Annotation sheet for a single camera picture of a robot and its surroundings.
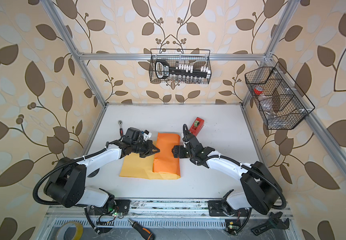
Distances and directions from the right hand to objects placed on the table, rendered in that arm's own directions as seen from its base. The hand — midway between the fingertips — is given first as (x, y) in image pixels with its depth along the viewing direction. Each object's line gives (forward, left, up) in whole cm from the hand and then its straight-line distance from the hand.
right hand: (178, 151), depth 85 cm
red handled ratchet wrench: (+21, +40, -8) cm, 46 cm away
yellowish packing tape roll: (-36, +54, -5) cm, 65 cm away
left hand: (0, +10, +3) cm, 10 cm away
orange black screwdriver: (-37, +15, -6) cm, 40 cm away
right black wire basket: (+12, -52, +26) cm, 59 cm away
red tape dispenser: (+20, -13, -3) cm, 24 cm away
